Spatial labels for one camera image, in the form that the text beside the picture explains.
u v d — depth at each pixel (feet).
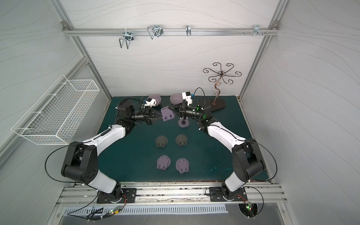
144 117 2.29
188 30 2.57
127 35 2.56
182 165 2.76
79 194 2.47
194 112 2.22
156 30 2.51
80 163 1.45
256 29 2.51
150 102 2.51
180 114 2.26
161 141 3.14
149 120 2.34
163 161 2.79
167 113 2.34
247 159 1.47
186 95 2.40
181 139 3.12
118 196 2.18
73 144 1.51
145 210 2.30
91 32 2.58
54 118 2.22
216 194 2.41
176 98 3.77
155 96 3.81
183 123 3.44
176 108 2.40
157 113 2.43
